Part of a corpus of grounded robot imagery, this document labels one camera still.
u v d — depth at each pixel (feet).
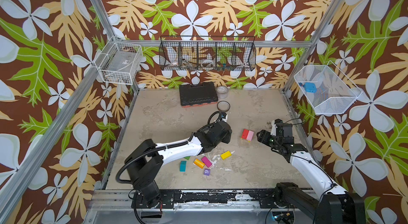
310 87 2.85
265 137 2.51
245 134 3.09
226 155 2.90
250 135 2.99
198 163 2.79
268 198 2.41
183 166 2.77
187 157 2.84
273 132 2.50
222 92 3.86
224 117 2.41
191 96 3.65
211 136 2.09
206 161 2.82
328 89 2.69
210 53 3.22
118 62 2.83
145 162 1.51
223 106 3.64
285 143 2.12
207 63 3.24
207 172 2.69
